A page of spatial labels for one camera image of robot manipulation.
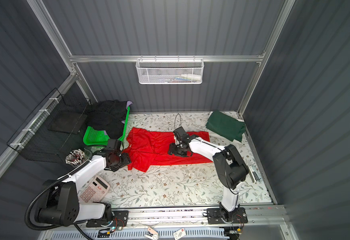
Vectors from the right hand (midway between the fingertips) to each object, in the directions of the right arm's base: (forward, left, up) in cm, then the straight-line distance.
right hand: (172, 153), depth 91 cm
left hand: (-5, +28, 0) cm, 28 cm away
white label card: (-40, -4, -4) cm, 41 cm away
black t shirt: (+29, +48, +4) cm, 57 cm away
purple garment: (+39, +34, +7) cm, 53 cm away
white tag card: (-40, +8, -3) cm, 41 cm away
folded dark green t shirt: (+21, -39, -1) cm, 44 cm away
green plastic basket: (+15, +55, -2) cm, 57 cm away
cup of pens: (-9, +48, +13) cm, 51 cm away
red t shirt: (+6, +18, -4) cm, 20 cm away
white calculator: (-22, +41, -2) cm, 46 cm away
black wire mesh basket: (-5, +59, +26) cm, 65 cm away
